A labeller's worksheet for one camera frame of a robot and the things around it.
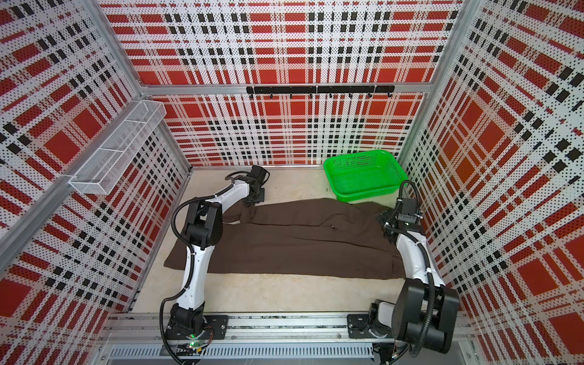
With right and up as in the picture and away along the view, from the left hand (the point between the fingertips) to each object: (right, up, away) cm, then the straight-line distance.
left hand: (256, 196), depth 108 cm
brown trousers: (+28, -17, -13) cm, 35 cm away
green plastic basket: (+55, +11, +11) cm, 57 cm away
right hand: (+55, -9, -21) cm, 59 cm away
